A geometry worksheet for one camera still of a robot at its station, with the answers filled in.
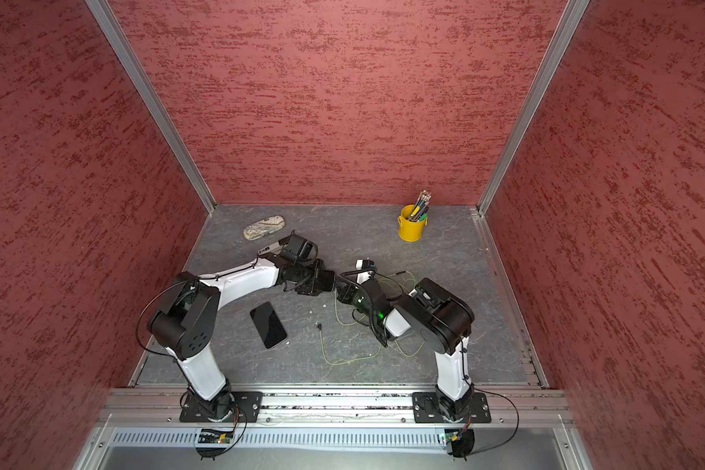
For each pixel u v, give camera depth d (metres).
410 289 0.59
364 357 0.83
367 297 0.69
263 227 1.10
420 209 1.03
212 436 0.73
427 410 0.74
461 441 0.71
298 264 0.74
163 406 0.76
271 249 1.03
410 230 1.08
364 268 0.84
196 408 0.71
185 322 0.48
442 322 0.49
